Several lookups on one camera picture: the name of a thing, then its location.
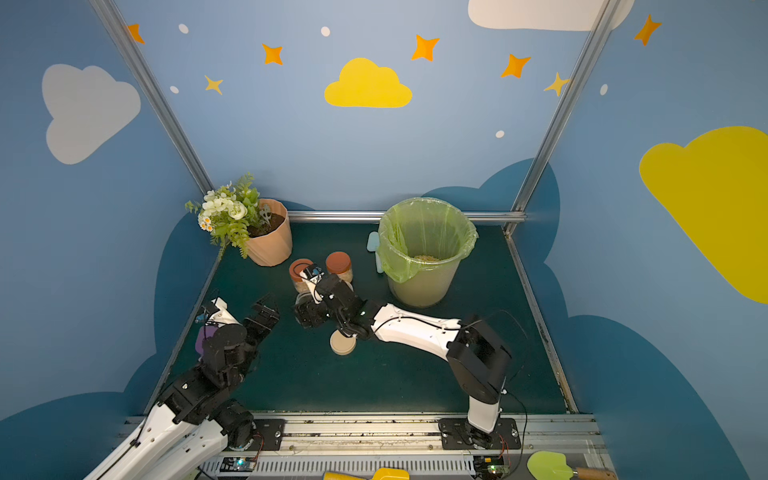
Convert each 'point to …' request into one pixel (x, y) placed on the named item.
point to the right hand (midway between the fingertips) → (310, 297)
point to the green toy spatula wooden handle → (553, 465)
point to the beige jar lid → (340, 344)
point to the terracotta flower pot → (271, 239)
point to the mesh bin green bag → (420, 245)
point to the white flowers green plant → (232, 212)
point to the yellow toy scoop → (379, 474)
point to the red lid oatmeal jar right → (339, 263)
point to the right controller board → (490, 466)
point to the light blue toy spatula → (372, 245)
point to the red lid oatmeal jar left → (295, 268)
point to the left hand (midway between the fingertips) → (276, 303)
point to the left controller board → (237, 464)
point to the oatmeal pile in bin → (426, 258)
